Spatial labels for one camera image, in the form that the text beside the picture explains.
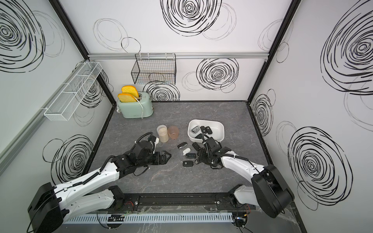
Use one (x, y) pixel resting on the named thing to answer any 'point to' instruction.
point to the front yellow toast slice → (126, 97)
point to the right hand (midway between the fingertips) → (202, 160)
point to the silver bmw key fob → (195, 129)
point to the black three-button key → (191, 155)
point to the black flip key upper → (196, 146)
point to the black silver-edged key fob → (181, 144)
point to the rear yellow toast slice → (130, 90)
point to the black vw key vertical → (209, 130)
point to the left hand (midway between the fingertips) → (166, 156)
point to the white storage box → (217, 127)
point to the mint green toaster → (133, 110)
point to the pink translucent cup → (173, 132)
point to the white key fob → (186, 150)
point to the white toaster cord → (118, 110)
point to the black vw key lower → (188, 163)
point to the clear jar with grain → (162, 130)
